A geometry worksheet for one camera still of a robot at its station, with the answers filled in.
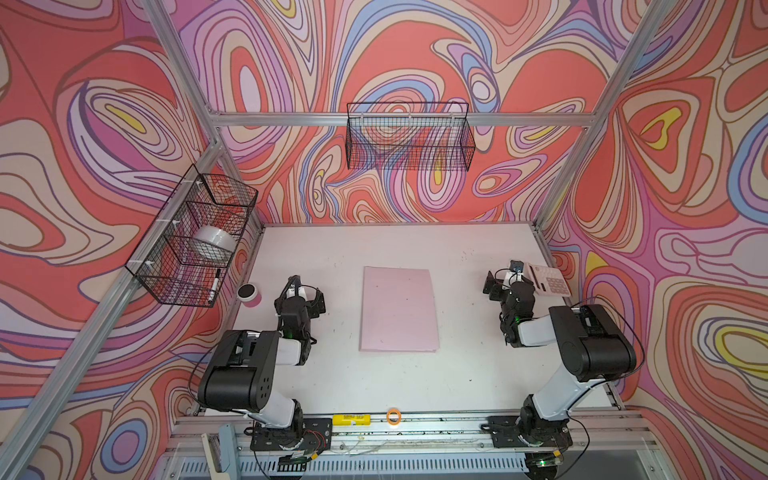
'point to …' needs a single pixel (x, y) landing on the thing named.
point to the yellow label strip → (351, 419)
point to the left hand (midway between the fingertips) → (305, 289)
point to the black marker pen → (214, 285)
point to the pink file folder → (398, 310)
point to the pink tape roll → (249, 295)
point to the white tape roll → (217, 236)
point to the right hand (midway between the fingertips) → (504, 278)
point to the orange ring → (393, 410)
